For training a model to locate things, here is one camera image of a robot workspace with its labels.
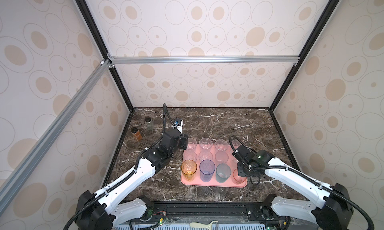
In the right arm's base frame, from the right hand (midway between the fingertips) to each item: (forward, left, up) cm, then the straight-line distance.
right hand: (242, 172), depth 80 cm
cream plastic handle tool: (-23, +20, -4) cm, 31 cm away
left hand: (+14, +29, +18) cm, 37 cm away
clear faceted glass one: (+20, +19, -2) cm, 28 cm away
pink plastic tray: (+9, +12, -1) cm, 15 cm away
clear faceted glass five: (+20, +28, -2) cm, 34 cm away
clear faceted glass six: (+12, +19, -2) cm, 23 cm away
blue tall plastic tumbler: (+1, +19, +5) cm, 20 cm away
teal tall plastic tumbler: (+3, +9, -7) cm, 12 cm away
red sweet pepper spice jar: (+25, +63, +2) cm, 68 cm away
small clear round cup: (-1, +8, +18) cm, 20 cm away
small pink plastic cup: (-3, +3, -1) cm, 5 cm away
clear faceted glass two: (+12, +29, -4) cm, 32 cm away
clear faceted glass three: (+19, +9, -3) cm, 21 cm away
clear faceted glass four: (+8, +5, +16) cm, 19 cm away
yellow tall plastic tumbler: (+2, +29, +1) cm, 29 cm away
